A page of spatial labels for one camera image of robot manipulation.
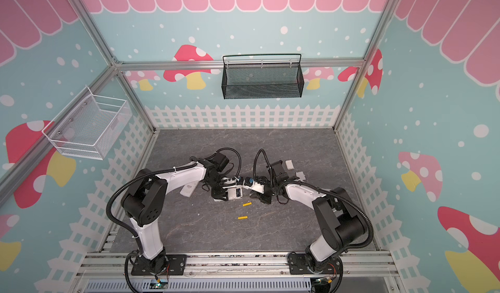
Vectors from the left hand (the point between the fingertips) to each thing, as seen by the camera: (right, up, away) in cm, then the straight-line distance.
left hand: (223, 193), depth 93 cm
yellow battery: (+10, -9, -7) cm, 15 cm away
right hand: (+14, +2, -4) cm, 15 cm away
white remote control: (+6, 0, -1) cm, 6 cm away
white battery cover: (+39, +8, +9) cm, 41 cm away
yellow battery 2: (+11, -4, -3) cm, 12 cm away
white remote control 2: (-17, +2, 0) cm, 17 cm away
